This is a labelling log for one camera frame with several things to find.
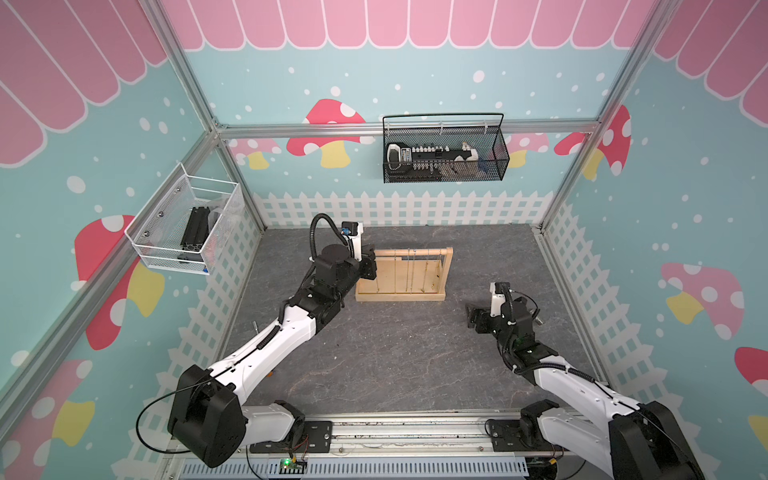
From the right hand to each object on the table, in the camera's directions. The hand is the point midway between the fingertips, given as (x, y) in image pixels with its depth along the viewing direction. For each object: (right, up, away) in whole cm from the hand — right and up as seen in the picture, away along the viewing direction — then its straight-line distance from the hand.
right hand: (477, 304), depth 88 cm
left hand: (-30, +15, -9) cm, 35 cm away
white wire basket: (-75, +22, -15) cm, 80 cm away
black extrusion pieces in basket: (-71, +19, -18) cm, 76 cm away
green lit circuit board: (-50, -38, -15) cm, 65 cm away
